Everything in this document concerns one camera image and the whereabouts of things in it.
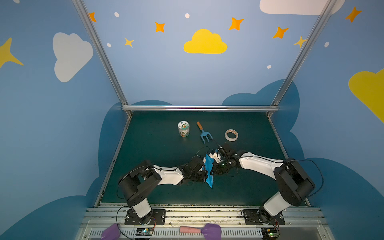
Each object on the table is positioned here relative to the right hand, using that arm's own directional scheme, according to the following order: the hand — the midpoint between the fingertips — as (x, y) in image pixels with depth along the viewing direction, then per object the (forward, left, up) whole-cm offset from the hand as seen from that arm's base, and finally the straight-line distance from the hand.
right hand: (210, 172), depth 86 cm
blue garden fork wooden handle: (+30, +4, -2) cm, 31 cm away
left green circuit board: (-30, +33, -4) cm, 45 cm away
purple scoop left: (-32, +47, -1) cm, 56 cm away
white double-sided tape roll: (+26, -14, -3) cm, 30 cm away
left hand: (-3, +1, -2) cm, 4 cm away
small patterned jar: (+28, +19, +5) cm, 34 cm away
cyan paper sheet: (+5, +1, +2) cm, 6 cm away
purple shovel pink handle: (-29, 0, -2) cm, 29 cm away
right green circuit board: (-28, -29, -5) cm, 40 cm away
